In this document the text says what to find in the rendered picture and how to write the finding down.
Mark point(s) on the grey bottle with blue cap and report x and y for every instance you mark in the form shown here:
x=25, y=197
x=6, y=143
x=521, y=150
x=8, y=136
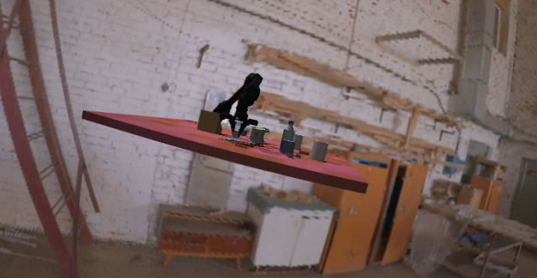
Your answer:
x=288, y=132

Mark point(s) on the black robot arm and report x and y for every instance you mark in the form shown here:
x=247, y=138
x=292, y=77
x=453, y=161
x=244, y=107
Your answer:
x=246, y=94

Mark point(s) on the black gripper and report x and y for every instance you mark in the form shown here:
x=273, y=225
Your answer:
x=240, y=113

